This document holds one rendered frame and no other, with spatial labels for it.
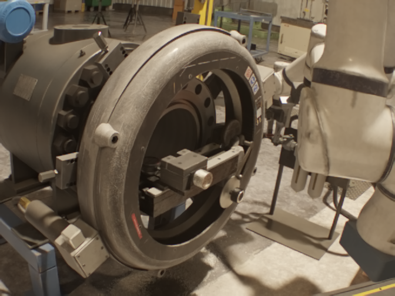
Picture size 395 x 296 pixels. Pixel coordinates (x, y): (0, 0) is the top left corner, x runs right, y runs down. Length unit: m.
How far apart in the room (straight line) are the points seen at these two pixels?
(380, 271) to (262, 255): 1.13
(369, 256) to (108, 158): 0.60
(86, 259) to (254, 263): 0.95
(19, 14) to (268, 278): 1.44
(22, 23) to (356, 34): 1.15
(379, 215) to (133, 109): 0.58
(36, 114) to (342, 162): 0.94
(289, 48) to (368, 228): 7.16
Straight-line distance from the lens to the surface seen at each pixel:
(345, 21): 0.73
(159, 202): 1.06
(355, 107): 0.70
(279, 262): 1.86
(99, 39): 0.98
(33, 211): 1.19
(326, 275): 1.85
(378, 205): 0.83
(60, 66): 1.32
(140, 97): 0.93
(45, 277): 1.44
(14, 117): 1.46
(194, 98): 1.29
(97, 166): 0.95
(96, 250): 1.05
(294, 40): 7.80
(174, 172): 1.03
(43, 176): 0.98
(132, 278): 1.65
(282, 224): 2.13
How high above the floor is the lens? 1.07
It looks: 22 degrees down
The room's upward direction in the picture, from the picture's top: 6 degrees clockwise
